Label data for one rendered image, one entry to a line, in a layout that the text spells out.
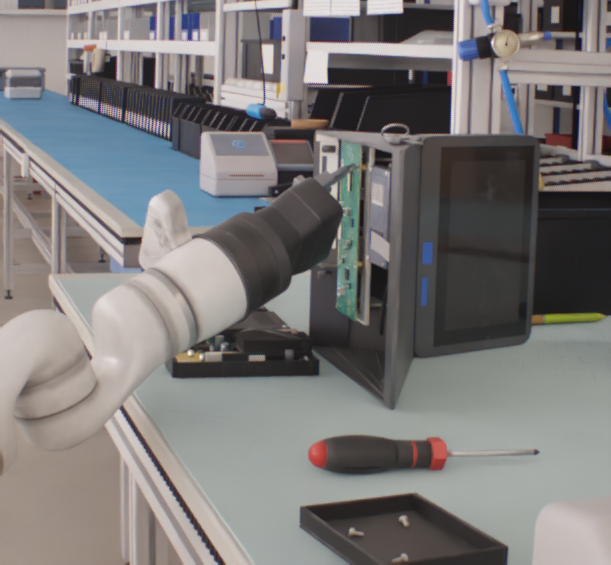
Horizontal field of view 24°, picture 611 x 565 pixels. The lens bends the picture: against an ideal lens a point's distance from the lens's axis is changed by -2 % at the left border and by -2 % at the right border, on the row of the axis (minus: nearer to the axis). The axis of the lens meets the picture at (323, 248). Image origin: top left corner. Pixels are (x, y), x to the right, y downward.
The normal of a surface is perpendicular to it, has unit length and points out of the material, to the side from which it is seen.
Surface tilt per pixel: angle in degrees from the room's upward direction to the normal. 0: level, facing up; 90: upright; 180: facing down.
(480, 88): 90
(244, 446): 0
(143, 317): 65
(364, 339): 90
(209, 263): 49
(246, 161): 40
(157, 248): 115
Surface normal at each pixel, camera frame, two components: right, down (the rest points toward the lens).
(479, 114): 0.29, 0.15
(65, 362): 0.74, 0.00
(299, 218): -0.04, -0.41
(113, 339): -0.69, 0.26
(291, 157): 0.18, -0.76
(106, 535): 0.03, -0.99
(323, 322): -0.28, 0.13
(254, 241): 0.34, -0.46
